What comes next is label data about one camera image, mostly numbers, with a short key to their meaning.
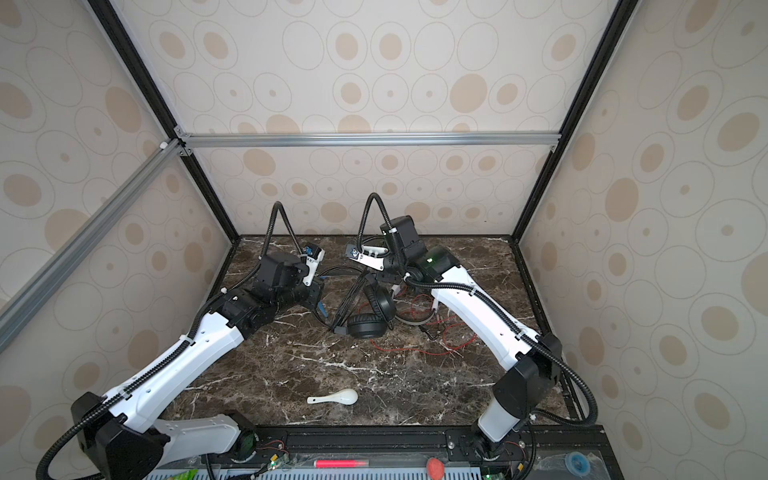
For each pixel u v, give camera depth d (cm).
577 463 71
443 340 92
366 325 69
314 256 65
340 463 72
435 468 68
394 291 43
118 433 37
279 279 56
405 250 55
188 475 69
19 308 51
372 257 64
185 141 90
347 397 81
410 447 75
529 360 42
